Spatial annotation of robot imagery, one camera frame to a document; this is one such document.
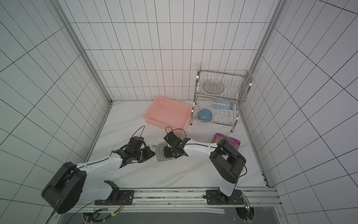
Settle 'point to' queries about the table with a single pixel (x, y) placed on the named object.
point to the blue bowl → (205, 115)
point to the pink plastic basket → (168, 115)
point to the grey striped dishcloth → (159, 151)
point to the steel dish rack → (217, 94)
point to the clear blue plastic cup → (222, 104)
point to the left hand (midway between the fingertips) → (153, 156)
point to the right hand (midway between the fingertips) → (161, 156)
